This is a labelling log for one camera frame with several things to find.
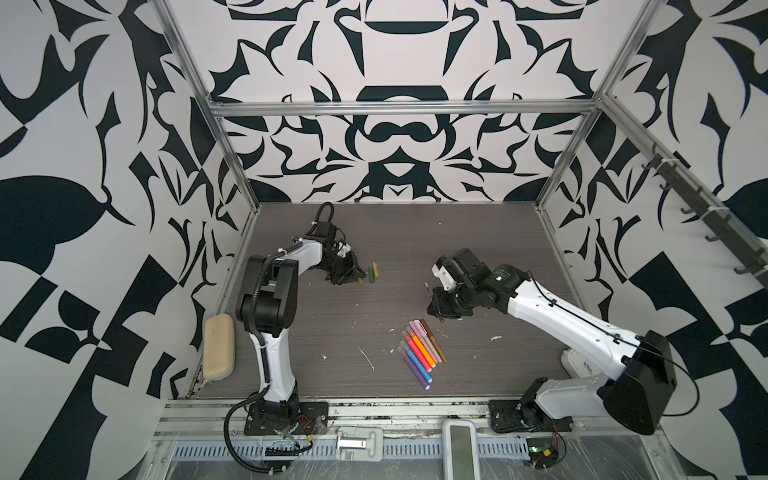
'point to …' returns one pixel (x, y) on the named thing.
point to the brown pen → (443, 358)
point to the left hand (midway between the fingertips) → (365, 270)
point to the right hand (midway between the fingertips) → (428, 310)
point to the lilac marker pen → (422, 340)
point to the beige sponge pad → (219, 348)
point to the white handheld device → (460, 449)
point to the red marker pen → (418, 353)
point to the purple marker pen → (412, 368)
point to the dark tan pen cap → (360, 281)
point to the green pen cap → (371, 274)
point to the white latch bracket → (360, 444)
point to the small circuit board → (543, 451)
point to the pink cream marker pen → (429, 340)
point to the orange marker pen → (420, 345)
